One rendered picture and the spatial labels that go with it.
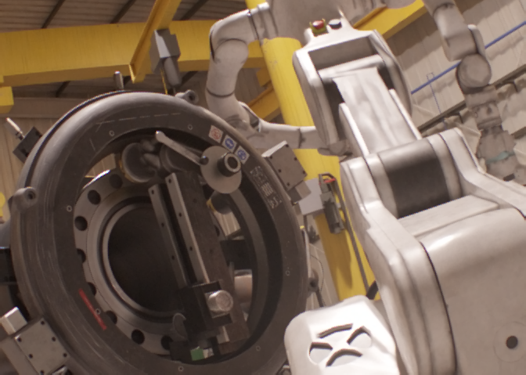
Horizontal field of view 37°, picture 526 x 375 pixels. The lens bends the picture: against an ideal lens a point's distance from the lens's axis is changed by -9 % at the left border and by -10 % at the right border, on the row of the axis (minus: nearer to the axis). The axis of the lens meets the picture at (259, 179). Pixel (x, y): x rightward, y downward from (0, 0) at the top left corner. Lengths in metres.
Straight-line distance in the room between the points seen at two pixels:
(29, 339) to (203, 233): 0.49
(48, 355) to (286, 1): 1.04
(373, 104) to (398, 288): 0.71
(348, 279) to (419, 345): 4.51
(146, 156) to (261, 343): 0.48
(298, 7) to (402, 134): 0.60
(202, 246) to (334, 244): 3.70
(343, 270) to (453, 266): 4.51
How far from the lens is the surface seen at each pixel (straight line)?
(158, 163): 1.88
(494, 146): 1.64
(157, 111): 1.91
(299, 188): 2.14
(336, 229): 5.40
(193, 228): 1.82
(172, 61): 8.41
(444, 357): 0.98
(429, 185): 1.35
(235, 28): 2.12
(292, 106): 5.67
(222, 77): 2.21
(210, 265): 1.82
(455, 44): 1.66
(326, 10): 2.01
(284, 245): 1.99
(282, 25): 2.10
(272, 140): 2.38
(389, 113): 1.59
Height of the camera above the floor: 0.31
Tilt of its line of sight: 12 degrees up
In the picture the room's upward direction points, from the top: 17 degrees counter-clockwise
